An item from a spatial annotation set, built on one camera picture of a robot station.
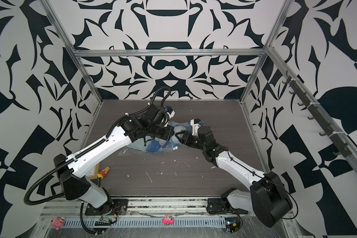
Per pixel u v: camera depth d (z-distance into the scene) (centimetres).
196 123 75
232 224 71
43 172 75
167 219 70
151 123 53
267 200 41
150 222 71
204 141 63
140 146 91
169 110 66
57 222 68
